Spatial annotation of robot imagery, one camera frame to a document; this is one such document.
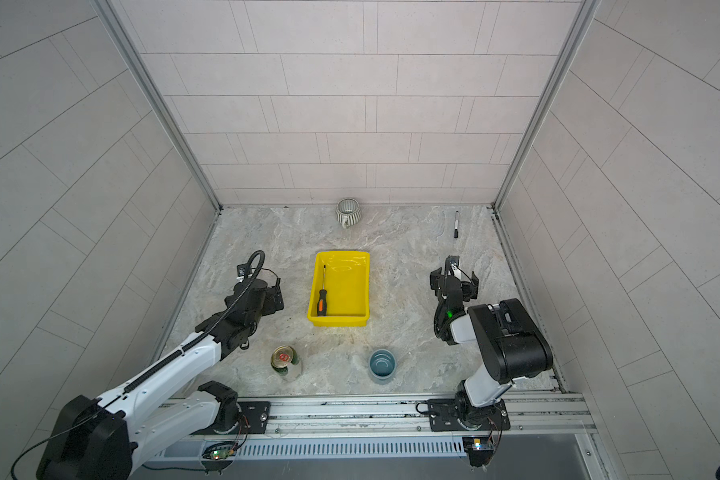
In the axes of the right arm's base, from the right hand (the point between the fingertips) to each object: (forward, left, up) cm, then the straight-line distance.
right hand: (455, 268), depth 93 cm
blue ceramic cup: (-26, +25, -5) cm, 36 cm away
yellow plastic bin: (-4, +37, -4) cm, 37 cm away
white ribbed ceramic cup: (+24, +34, +3) cm, 42 cm away
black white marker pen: (+18, -5, -4) cm, 19 cm away
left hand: (-5, +56, +4) cm, 56 cm away
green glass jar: (-26, +49, +6) cm, 56 cm away
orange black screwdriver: (-7, +42, -2) cm, 43 cm away
